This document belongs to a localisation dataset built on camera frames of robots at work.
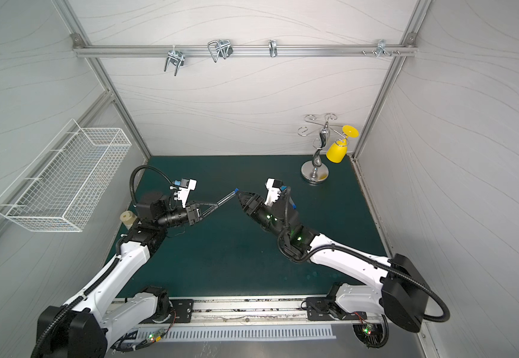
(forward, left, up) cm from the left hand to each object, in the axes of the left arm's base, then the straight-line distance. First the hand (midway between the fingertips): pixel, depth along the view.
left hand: (213, 208), depth 71 cm
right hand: (+2, -8, +5) cm, 10 cm away
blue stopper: (+6, -7, +2) cm, 10 cm away
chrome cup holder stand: (+37, -41, -22) cm, 60 cm away
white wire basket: (+4, +46, +7) cm, 47 cm away
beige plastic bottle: (+3, +36, -13) cm, 38 cm away
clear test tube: (+3, -4, +1) cm, 5 cm away
